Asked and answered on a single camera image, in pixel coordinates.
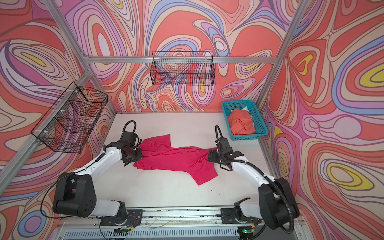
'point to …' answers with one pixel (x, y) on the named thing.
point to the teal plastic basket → (260, 127)
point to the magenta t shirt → (157, 153)
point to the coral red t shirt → (241, 123)
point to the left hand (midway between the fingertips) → (141, 155)
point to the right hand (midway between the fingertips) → (215, 160)
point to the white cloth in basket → (245, 108)
